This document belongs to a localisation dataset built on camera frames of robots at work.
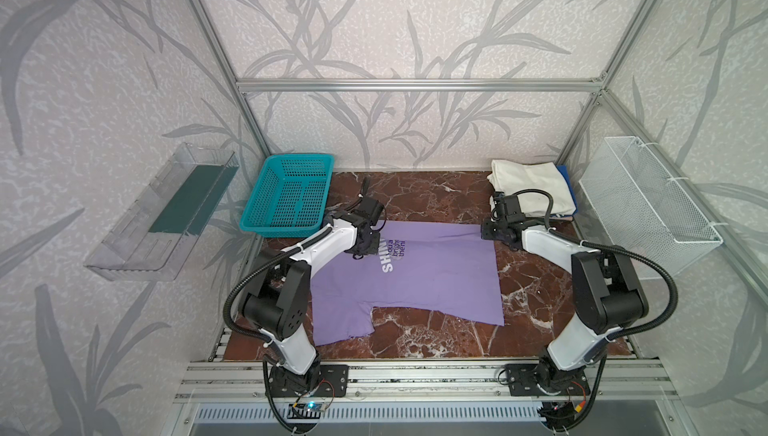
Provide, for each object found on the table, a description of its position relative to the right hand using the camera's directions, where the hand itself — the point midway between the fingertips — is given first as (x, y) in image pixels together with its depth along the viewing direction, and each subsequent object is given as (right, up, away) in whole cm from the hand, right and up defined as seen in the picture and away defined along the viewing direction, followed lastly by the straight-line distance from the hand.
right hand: (488, 217), depth 98 cm
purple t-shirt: (-13, -17, -4) cm, 22 cm away
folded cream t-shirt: (+11, +14, +10) cm, 21 cm away
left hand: (-39, -6, -6) cm, 39 cm away
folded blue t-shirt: (+33, +17, +14) cm, 40 cm away
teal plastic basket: (-71, +7, +13) cm, 73 cm away
